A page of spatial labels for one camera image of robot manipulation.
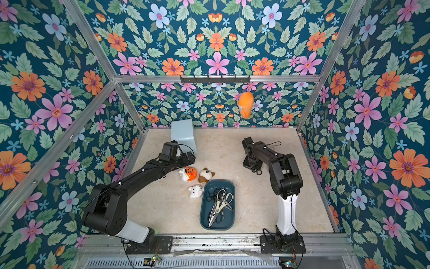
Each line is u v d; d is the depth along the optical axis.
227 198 0.86
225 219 0.80
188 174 0.91
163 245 0.74
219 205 0.83
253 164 0.88
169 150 0.70
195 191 0.86
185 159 0.82
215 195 0.85
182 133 0.95
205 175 0.93
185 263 0.70
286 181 0.55
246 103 0.95
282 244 0.65
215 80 0.93
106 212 0.44
